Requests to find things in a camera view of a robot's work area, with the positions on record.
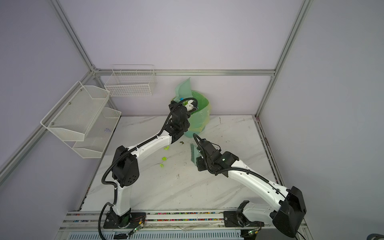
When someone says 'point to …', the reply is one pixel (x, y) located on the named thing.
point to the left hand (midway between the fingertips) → (169, 100)
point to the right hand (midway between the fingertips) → (198, 161)
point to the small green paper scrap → (164, 158)
